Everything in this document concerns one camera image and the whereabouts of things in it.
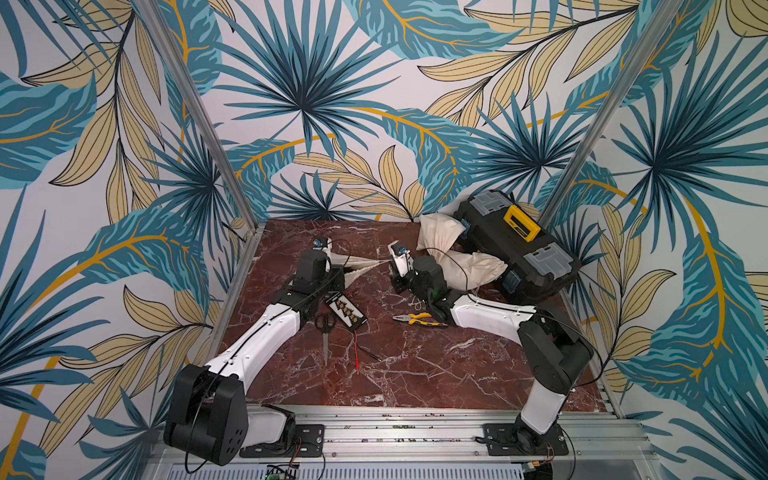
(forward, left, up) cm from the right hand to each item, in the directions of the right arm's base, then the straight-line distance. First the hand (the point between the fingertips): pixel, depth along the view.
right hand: (372, 272), depth 84 cm
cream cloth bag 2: (+3, +5, -1) cm, 6 cm away
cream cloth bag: (+20, -22, -5) cm, 30 cm away
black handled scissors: (-7, +15, -17) cm, 24 cm away
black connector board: (-3, +9, -16) cm, 19 cm away
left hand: (+1, +10, 0) cm, 10 cm away
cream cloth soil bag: (+7, -30, -10) cm, 32 cm away
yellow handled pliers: (-6, -13, -17) cm, 22 cm away
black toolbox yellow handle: (+3, -49, -1) cm, 49 cm away
